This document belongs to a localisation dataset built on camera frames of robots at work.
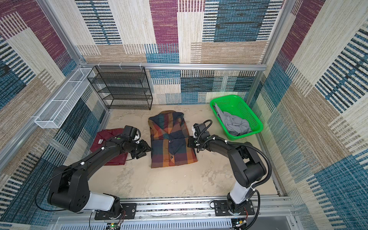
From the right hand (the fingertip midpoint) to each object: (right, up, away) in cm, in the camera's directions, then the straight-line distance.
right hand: (188, 144), depth 93 cm
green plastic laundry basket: (+40, +26, +21) cm, 52 cm away
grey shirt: (+32, +12, +6) cm, 35 cm away
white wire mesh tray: (-66, +19, -21) cm, 72 cm away
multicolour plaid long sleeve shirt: (-12, +1, -1) cm, 12 cm away
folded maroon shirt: (-58, +4, +6) cm, 58 cm away
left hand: (-23, -2, -7) cm, 24 cm away
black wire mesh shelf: (-50, +41, +16) cm, 66 cm away
